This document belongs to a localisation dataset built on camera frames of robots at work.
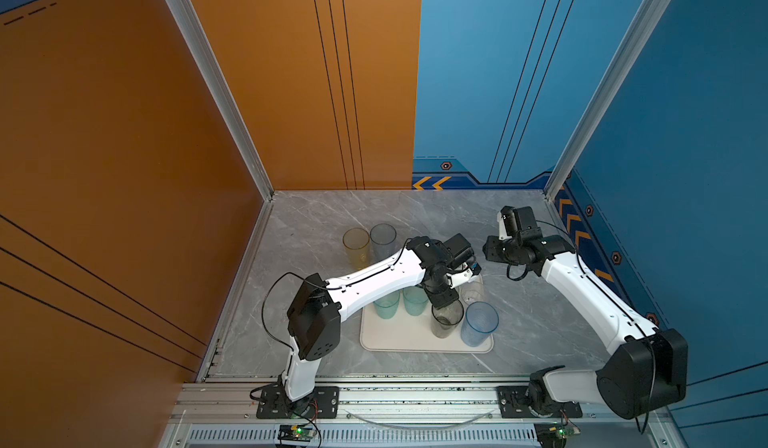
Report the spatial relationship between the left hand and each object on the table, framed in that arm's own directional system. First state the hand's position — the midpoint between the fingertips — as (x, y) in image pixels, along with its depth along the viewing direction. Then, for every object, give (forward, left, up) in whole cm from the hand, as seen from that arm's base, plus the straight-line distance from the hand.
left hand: (445, 294), depth 79 cm
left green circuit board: (-29, +38, -14) cm, 50 cm away
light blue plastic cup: (-5, -10, -7) cm, 13 cm away
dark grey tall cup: (-3, -2, -11) cm, 11 cm away
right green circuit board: (-29, -25, -14) cm, 41 cm away
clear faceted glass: (+6, -10, -9) cm, 15 cm away
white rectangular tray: (-6, +9, -13) cm, 17 cm away
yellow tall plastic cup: (+16, +25, +1) cm, 30 cm away
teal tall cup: (-3, +15, -2) cm, 16 cm away
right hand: (+13, -13, +4) cm, 18 cm away
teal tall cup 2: (+3, +7, -10) cm, 13 cm away
